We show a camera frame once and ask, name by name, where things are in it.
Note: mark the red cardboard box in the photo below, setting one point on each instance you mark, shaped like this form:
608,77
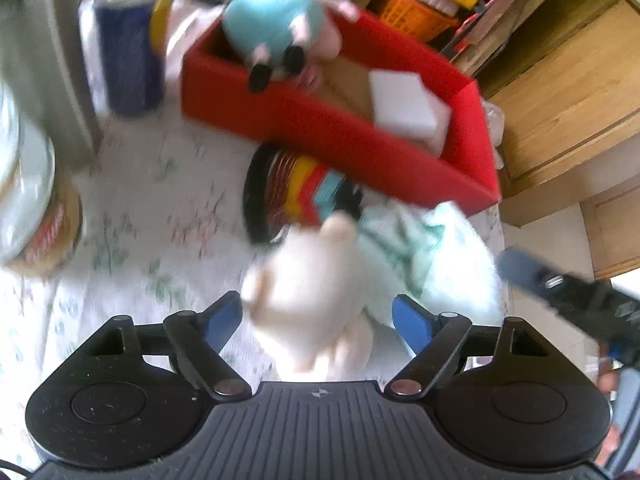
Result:
325,125

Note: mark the orange plastic basket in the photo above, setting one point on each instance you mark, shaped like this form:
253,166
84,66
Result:
410,17

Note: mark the white sponge block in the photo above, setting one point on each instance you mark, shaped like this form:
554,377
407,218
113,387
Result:
405,100

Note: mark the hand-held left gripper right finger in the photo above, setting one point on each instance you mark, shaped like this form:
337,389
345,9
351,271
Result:
410,322

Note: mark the blue yellow drink can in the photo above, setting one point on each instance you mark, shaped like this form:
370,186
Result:
130,60

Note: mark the glass jar with yellow label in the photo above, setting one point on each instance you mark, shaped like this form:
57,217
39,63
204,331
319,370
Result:
30,200

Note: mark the wooden board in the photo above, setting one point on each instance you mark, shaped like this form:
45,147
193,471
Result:
505,20

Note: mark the stainless steel thermos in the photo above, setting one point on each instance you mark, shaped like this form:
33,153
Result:
45,60

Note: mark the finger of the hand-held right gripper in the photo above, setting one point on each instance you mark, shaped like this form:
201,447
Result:
520,267

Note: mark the pig plush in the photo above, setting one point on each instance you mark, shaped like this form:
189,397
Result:
270,15

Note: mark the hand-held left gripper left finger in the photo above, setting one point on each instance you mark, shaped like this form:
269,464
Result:
222,320

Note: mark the wooden cabinet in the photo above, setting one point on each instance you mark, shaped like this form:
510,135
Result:
560,85

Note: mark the floral tablecloth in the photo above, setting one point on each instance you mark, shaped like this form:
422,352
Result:
150,210

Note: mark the translucent white plastic bag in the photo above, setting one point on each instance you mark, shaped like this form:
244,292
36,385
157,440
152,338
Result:
494,130

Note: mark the white plush bear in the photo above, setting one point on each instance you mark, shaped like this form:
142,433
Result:
310,285

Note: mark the white green cloth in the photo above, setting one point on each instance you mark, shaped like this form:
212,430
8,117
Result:
450,260

